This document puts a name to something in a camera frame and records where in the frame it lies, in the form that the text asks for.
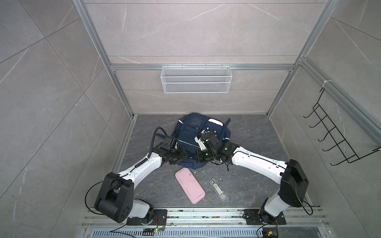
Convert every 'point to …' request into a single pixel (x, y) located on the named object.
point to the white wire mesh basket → (196, 80)
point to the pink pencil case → (192, 188)
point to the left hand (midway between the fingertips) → (186, 152)
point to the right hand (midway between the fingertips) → (192, 156)
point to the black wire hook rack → (346, 148)
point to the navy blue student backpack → (189, 126)
